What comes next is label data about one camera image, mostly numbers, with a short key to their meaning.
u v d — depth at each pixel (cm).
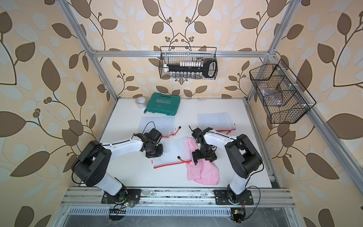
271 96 69
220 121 105
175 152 96
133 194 76
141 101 119
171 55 91
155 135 75
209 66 83
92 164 45
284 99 73
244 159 47
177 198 75
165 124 105
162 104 111
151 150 76
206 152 75
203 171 81
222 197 73
